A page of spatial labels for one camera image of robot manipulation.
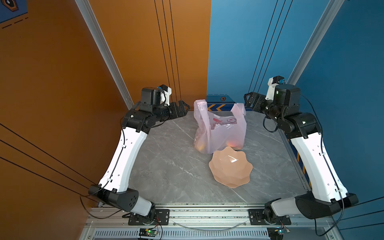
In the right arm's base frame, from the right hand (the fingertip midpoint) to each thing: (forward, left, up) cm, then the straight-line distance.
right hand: (251, 97), depth 65 cm
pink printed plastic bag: (-4, +14, -17) cm, 23 cm away
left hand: (-2, +30, -4) cm, 30 cm away
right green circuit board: (-45, -14, -44) cm, 64 cm away
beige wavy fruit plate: (-13, +5, -43) cm, 45 cm away
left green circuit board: (-45, +48, -44) cm, 80 cm away
